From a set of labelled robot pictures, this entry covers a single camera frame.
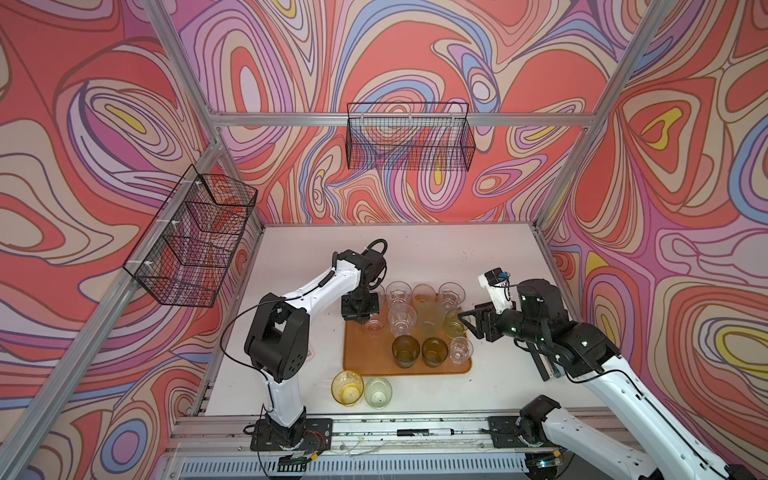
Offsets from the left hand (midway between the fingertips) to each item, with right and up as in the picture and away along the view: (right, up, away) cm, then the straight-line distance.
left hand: (371, 319), depth 86 cm
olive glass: (+18, -10, -1) cm, 21 cm away
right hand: (+25, +3, -15) cm, 29 cm away
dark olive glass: (+10, -9, -2) cm, 13 cm away
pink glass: (+1, -2, +5) cm, 6 cm away
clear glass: (+8, +7, +10) cm, 14 cm away
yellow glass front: (-6, -17, -6) cm, 19 cm away
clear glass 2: (+9, 0, +3) cm, 10 cm away
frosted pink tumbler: (+16, +6, +8) cm, 19 cm away
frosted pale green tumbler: (+18, -1, +5) cm, 19 cm away
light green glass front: (+2, -19, -6) cm, 20 cm away
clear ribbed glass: (+25, +6, +8) cm, 27 cm away
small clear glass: (+26, -9, -1) cm, 28 cm away
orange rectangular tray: (0, -11, 0) cm, 11 cm away
